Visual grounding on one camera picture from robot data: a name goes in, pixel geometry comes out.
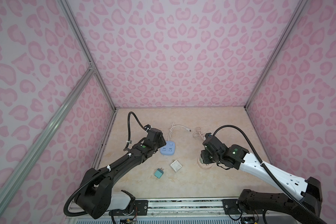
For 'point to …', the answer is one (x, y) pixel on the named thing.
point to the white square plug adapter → (176, 165)
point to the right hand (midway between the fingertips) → (203, 155)
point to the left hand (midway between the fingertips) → (165, 140)
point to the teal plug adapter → (159, 172)
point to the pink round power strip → (203, 165)
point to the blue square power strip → (169, 149)
